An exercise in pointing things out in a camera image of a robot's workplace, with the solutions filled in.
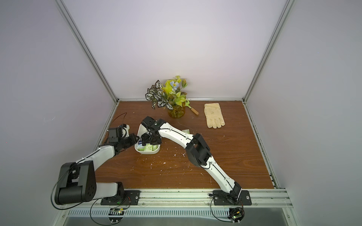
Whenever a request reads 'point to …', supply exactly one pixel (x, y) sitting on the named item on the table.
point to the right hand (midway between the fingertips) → (145, 142)
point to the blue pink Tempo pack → (140, 144)
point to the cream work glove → (214, 115)
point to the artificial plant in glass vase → (169, 93)
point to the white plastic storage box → (142, 131)
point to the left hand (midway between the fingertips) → (140, 136)
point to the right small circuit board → (236, 214)
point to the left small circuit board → (116, 211)
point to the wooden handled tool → (187, 103)
